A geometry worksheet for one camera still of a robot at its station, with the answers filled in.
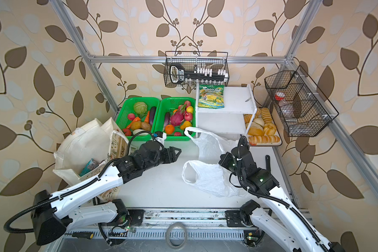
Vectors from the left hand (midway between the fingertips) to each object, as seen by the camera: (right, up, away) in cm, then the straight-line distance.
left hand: (179, 151), depth 73 cm
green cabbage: (-32, +24, +38) cm, 55 cm away
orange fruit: (-9, +9, +30) cm, 33 cm away
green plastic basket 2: (-11, +28, +45) cm, 54 cm away
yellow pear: (+2, +13, +32) cm, 34 cm away
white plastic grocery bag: (+13, -10, -2) cm, 16 cm away
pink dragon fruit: (-5, +17, +32) cm, 36 cm away
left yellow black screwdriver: (-39, -36, -5) cm, 54 cm away
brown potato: (-26, +12, +31) cm, 42 cm away
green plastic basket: (-42, +25, +38) cm, 63 cm away
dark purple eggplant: (-24, +23, +42) cm, 53 cm away
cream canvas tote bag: (-49, -1, +8) cm, 49 cm away
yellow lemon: (+4, +24, +38) cm, 45 cm away
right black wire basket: (+59, +19, -1) cm, 62 cm away
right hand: (+19, -3, -1) cm, 20 cm away
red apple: (+3, +18, +35) cm, 39 cm away
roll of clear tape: (-4, -34, -4) cm, 34 cm away
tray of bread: (+54, +8, +31) cm, 63 cm away
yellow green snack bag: (+16, +26, +4) cm, 31 cm away
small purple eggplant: (-13, +16, +38) cm, 43 cm away
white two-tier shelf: (+31, +15, +22) cm, 41 cm away
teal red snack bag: (-46, -8, +7) cm, 47 cm away
